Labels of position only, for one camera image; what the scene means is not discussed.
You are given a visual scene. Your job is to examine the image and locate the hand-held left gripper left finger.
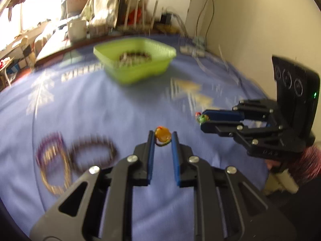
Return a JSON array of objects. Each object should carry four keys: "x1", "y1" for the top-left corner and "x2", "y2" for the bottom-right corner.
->
[{"x1": 30, "y1": 130, "x2": 156, "y2": 241}]

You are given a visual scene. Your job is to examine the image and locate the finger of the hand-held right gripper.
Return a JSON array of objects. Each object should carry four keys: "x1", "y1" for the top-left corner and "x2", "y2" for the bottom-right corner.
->
[
  {"x1": 200, "y1": 120, "x2": 289, "y2": 145},
  {"x1": 204, "y1": 99, "x2": 277, "y2": 124}
]

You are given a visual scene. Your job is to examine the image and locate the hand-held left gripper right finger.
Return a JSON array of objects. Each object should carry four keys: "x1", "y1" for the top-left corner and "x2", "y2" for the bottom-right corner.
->
[{"x1": 171, "y1": 131, "x2": 298, "y2": 241}]

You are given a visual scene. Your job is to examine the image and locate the green and red bead bracelet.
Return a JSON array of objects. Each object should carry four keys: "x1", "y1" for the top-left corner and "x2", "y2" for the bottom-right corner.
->
[{"x1": 195, "y1": 112, "x2": 210, "y2": 124}]

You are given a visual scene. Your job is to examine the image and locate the amber bead bracelet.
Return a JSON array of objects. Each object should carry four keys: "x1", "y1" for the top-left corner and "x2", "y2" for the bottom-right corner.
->
[{"x1": 153, "y1": 127, "x2": 173, "y2": 147}]

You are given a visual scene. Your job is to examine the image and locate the dark bead bracelet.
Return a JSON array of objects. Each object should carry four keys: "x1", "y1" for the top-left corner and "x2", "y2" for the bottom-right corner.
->
[{"x1": 70, "y1": 135, "x2": 118, "y2": 174}]

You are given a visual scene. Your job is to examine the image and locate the green plastic basin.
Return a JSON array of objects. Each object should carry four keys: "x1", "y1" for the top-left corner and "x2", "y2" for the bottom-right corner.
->
[{"x1": 93, "y1": 37, "x2": 177, "y2": 85}]

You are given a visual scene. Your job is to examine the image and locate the yellow bead bracelet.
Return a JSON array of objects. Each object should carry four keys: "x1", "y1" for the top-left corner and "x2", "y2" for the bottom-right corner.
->
[{"x1": 39, "y1": 153, "x2": 73, "y2": 195}]

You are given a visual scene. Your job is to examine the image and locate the red-brown large bead bracelet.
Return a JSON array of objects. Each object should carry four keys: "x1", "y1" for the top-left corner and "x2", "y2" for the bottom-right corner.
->
[{"x1": 118, "y1": 51, "x2": 153, "y2": 67}]

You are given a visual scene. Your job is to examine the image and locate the purple bead bracelet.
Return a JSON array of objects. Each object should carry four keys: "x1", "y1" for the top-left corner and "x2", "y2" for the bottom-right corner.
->
[{"x1": 35, "y1": 133, "x2": 68, "y2": 166}]

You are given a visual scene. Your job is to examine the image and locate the person's right forearm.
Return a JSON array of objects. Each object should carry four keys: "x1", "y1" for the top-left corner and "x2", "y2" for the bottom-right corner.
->
[{"x1": 288, "y1": 144, "x2": 321, "y2": 187}]

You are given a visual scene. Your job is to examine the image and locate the blue printed tablecloth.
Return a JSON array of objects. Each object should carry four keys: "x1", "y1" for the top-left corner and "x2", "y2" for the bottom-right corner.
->
[{"x1": 0, "y1": 33, "x2": 277, "y2": 241}]

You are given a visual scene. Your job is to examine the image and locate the white charging device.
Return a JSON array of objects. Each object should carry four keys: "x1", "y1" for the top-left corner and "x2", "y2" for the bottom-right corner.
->
[{"x1": 180, "y1": 45, "x2": 204, "y2": 56}]

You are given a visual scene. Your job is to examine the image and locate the black power adapter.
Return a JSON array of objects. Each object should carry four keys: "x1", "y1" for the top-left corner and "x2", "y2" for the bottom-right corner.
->
[{"x1": 160, "y1": 12, "x2": 174, "y2": 26}]

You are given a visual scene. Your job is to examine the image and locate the white router with antennas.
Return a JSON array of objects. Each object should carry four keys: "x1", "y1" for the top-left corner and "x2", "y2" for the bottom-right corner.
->
[{"x1": 117, "y1": 0, "x2": 161, "y2": 31}]

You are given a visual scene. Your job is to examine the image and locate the dark wooden desk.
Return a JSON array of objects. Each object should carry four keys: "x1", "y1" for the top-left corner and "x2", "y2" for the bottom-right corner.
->
[{"x1": 35, "y1": 29, "x2": 181, "y2": 67}]

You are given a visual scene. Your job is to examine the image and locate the white enamel mug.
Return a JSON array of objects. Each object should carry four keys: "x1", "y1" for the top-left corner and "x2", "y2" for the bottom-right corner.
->
[{"x1": 68, "y1": 19, "x2": 87, "y2": 42}]

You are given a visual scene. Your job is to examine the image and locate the cardboard box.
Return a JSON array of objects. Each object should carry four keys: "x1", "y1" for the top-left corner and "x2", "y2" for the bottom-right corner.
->
[{"x1": 67, "y1": 0, "x2": 89, "y2": 18}]

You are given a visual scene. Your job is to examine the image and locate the white cable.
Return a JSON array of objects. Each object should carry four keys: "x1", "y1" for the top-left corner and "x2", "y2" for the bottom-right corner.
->
[{"x1": 196, "y1": 51, "x2": 242, "y2": 86}]

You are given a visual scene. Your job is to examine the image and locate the black wall cable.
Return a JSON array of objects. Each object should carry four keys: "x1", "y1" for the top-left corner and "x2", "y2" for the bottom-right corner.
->
[{"x1": 195, "y1": 0, "x2": 216, "y2": 41}]

